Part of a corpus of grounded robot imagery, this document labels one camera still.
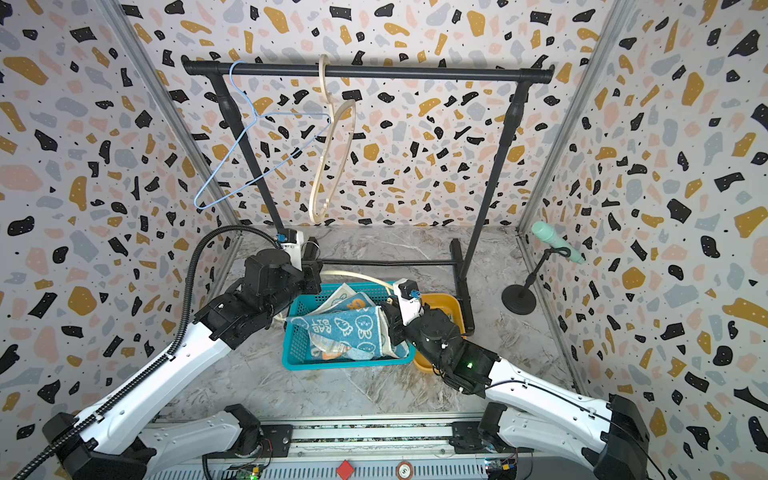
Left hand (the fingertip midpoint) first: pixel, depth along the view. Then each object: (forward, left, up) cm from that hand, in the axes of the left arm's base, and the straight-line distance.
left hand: (328, 261), depth 71 cm
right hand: (-9, -15, -5) cm, 18 cm away
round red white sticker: (-39, -18, -31) cm, 52 cm away
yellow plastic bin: (+3, -33, -27) cm, 43 cm away
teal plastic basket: (-12, +12, -27) cm, 32 cm away
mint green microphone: (+6, -55, +2) cm, 55 cm away
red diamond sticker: (-38, -4, -30) cm, 49 cm away
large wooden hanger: (-3, -9, -2) cm, 10 cm away
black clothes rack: (+9, -38, -29) cm, 49 cm away
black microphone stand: (+8, -58, -32) cm, 67 cm away
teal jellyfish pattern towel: (-10, -6, -16) cm, 19 cm away
